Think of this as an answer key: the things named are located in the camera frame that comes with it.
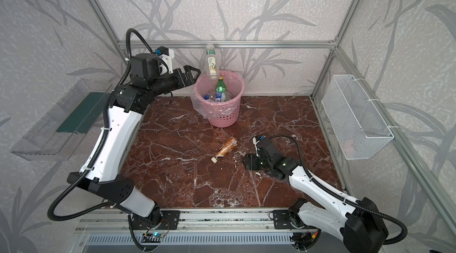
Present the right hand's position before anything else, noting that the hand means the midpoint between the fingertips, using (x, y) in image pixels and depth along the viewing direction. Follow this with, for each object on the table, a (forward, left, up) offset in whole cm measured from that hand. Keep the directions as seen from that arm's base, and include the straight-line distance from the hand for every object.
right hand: (247, 154), depth 81 cm
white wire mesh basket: (-1, -39, +24) cm, 45 cm away
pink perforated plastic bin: (+23, +10, -5) cm, 25 cm away
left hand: (+18, +20, +36) cm, 45 cm away
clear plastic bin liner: (+32, +16, +7) cm, 36 cm away
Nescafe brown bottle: (+7, +10, -7) cm, 14 cm away
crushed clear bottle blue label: (+34, +20, +5) cm, 40 cm away
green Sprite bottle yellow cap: (+38, +14, +8) cm, 41 cm away
